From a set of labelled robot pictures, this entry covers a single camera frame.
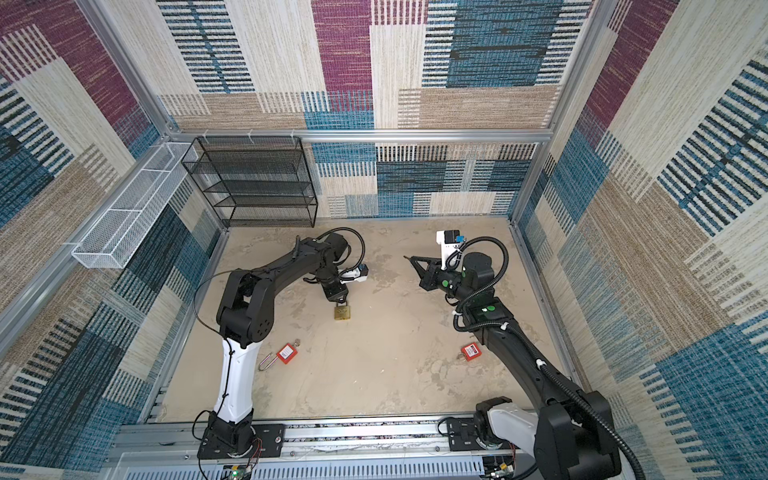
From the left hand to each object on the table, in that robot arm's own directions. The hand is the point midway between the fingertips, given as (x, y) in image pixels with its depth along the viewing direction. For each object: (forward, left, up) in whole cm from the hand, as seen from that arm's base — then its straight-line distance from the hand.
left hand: (340, 290), depth 99 cm
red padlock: (-21, +14, 0) cm, 25 cm away
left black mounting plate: (-41, +15, -2) cm, 43 cm away
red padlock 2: (-21, -38, 0) cm, 44 cm away
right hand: (-7, -21, +23) cm, 32 cm away
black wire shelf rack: (+36, +31, +16) cm, 50 cm away
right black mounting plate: (-41, -33, -1) cm, 52 cm away
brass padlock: (-8, -1, -1) cm, 8 cm away
